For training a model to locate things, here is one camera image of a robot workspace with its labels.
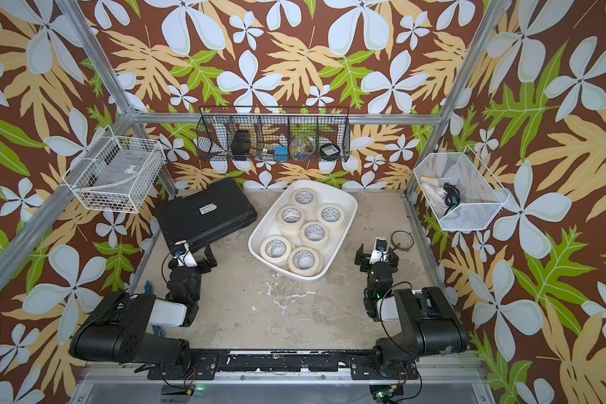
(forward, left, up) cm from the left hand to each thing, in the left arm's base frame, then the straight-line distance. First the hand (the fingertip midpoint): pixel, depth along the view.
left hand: (195, 245), depth 88 cm
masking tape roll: (+32, -39, -9) cm, 51 cm away
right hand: (+1, -65, -1) cm, 65 cm away
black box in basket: (+37, -13, +16) cm, 43 cm away
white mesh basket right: (+13, -92, +15) cm, 94 cm away
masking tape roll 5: (+4, -28, -10) cm, 30 cm away
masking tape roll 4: (+13, -43, -11) cm, 46 cm away
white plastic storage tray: (+14, -24, -7) cm, 29 cm away
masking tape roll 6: (-1, -39, -9) cm, 40 cm away
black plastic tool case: (+22, -4, -5) cm, 23 cm away
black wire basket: (+40, -26, +20) cm, 52 cm away
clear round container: (+32, -38, +19) cm, 53 cm away
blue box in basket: (+29, -30, +18) cm, 45 cm away
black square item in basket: (+33, -48, +16) cm, 61 cm away
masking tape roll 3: (+21, -51, -9) cm, 56 cm away
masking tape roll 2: (+19, -33, -9) cm, 39 cm away
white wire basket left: (+14, +22, +22) cm, 34 cm away
